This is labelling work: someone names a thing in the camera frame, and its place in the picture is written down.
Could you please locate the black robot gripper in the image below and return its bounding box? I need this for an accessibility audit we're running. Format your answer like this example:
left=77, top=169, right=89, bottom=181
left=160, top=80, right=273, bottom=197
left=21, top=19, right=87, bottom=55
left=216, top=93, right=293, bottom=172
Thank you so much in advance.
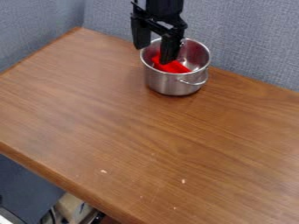
left=131, top=0, right=187, bottom=65

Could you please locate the red object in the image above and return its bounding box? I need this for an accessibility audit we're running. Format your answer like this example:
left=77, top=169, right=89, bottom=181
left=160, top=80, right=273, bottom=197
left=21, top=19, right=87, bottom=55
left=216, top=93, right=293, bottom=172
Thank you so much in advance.
left=151, top=54, right=191, bottom=74

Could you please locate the silver metal pot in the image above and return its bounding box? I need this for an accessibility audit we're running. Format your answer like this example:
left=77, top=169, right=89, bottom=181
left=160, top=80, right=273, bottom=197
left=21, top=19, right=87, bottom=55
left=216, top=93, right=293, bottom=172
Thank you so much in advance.
left=140, top=38, right=211, bottom=96

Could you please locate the beige box under table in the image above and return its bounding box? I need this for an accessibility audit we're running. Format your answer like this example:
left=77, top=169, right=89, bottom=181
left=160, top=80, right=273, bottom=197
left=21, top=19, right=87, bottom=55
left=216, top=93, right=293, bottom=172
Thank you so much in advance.
left=39, top=193, right=101, bottom=224

